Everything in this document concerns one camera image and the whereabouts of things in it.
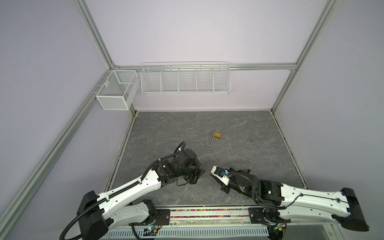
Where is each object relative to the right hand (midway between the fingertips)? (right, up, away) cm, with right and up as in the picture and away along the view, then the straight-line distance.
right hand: (213, 173), depth 69 cm
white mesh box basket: (-62, +47, +33) cm, 85 cm away
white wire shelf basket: (-15, +54, +30) cm, 64 cm away
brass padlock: (+6, +15, +36) cm, 40 cm away
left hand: (-3, -1, +2) cm, 4 cm away
